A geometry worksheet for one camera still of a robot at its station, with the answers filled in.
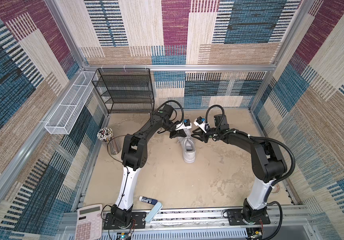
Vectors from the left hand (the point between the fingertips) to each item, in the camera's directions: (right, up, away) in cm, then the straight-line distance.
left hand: (185, 132), depth 94 cm
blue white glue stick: (-20, -34, -16) cm, 43 cm away
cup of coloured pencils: (-42, -6, -6) cm, 42 cm away
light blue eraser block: (-17, -37, -21) cm, 46 cm away
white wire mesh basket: (-75, +6, -2) cm, 75 cm away
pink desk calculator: (-47, -42, -22) cm, 66 cm away
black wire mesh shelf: (-39, +30, +16) cm, 52 cm away
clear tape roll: (+49, -30, -11) cm, 58 cm away
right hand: (+6, -1, -1) cm, 6 cm away
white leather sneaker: (+2, -9, -1) cm, 9 cm away
